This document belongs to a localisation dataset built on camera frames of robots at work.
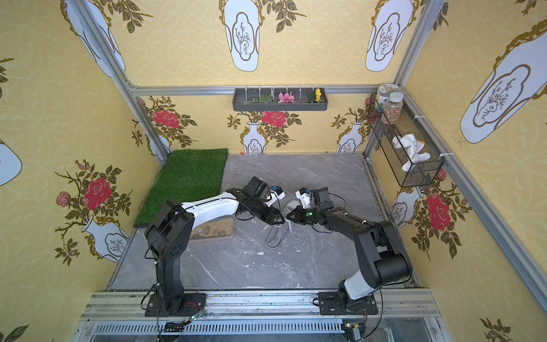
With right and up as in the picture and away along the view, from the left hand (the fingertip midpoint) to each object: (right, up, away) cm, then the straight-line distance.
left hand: (274, 215), depth 91 cm
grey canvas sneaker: (+2, -6, -4) cm, 7 cm away
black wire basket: (+56, +33, +23) cm, 69 cm away
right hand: (+7, +1, 0) cm, 8 cm away
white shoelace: (+1, -2, -7) cm, 7 cm away
